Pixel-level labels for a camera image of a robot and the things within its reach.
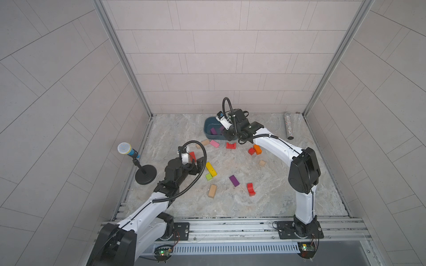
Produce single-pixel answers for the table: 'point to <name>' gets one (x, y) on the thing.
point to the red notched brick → (250, 187)
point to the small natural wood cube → (262, 163)
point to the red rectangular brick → (192, 156)
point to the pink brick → (214, 143)
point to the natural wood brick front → (212, 190)
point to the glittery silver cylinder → (289, 125)
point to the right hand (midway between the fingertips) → (224, 128)
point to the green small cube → (208, 177)
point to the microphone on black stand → (146, 174)
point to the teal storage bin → (210, 122)
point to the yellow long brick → (211, 169)
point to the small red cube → (251, 151)
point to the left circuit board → (163, 252)
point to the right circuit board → (307, 250)
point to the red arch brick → (231, 146)
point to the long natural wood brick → (203, 143)
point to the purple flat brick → (234, 181)
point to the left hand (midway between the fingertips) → (198, 155)
